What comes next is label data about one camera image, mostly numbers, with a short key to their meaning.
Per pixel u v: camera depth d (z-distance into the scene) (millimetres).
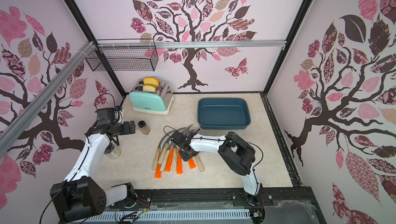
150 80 1004
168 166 838
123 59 1220
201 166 832
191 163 852
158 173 812
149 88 976
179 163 850
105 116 620
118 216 697
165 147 897
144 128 923
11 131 500
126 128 741
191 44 923
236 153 504
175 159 851
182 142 680
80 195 392
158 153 888
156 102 992
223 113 1095
